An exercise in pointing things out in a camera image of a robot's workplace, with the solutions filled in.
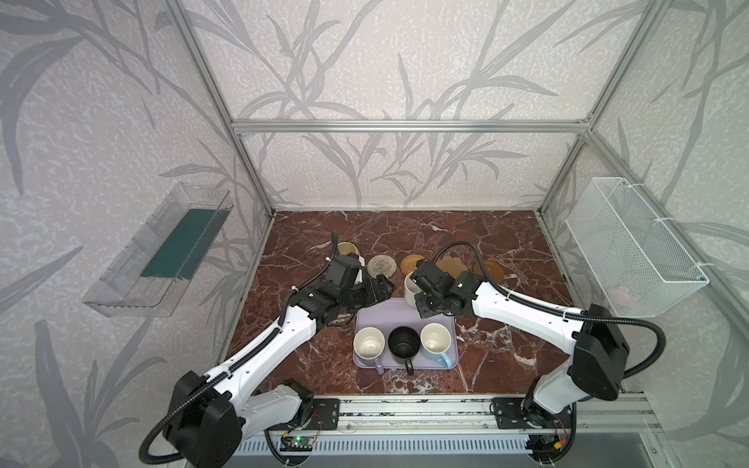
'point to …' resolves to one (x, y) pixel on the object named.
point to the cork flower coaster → (453, 265)
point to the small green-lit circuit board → (297, 444)
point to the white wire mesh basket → (636, 265)
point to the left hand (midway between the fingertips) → (389, 284)
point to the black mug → (404, 343)
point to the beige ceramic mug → (345, 248)
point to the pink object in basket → (619, 294)
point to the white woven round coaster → (381, 264)
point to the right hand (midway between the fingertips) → (422, 293)
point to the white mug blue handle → (435, 340)
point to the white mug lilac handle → (369, 345)
